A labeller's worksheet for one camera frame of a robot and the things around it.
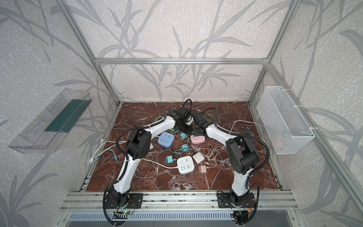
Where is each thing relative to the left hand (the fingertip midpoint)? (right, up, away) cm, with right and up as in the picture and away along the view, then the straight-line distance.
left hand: (193, 128), depth 98 cm
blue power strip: (-19, -7, -4) cm, 21 cm away
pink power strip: (+2, -7, -4) cm, 9 cm away
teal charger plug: (-15, -18, -12) cm, 27 cm away
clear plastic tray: (-69, +2, -34) cm, 77 cm away
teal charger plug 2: (-6, -11, -7) cm, 15 cm away
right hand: (+3, +2, -1) cm, 4 cm away
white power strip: (-5, -21, -14) cm, 25 cm away
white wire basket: (+40, +4, -36) cm, 54 cm away
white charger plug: (+3, -17, -12) cm, 21 cm away
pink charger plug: (+5, -23, -16) cm, 28 cm away
